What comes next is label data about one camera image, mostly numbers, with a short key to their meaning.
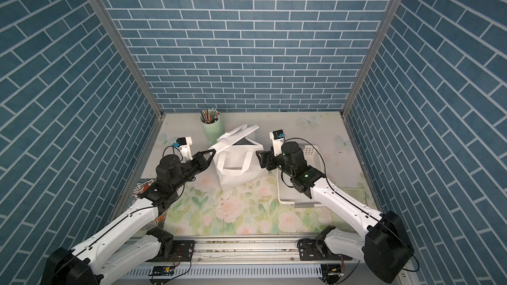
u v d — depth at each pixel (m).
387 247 0.40
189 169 0.65
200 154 0.69
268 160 0.69
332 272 0.70
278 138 0.68
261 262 0.72
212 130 1.01
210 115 1.02
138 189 0.89
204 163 0.69
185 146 0.69
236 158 0.83
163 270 0.72
